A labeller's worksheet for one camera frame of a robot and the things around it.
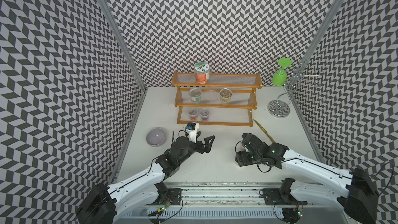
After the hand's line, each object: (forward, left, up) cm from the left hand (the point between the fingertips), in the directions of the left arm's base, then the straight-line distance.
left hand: (207, 136), depth 77 cm
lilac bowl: (+5, +30, -10) cm, 32 cm away
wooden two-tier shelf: (+25, -21, -15) cm, 36 cm away
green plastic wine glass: (+35, -44, +9) cm, 57 cm away
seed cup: (+24, -11, +5) cm, 27 cm away
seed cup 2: (+18, +2, -7) cm, 20 cm away
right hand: (-10, -18, -9) cm, 23 cm away
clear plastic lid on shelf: (+27, -2, +1) cm, 27 cm away
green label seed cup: (+24, +7, +6) cm, 25 cm away
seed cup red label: (+19, +9, -6) cm, 21 cm away
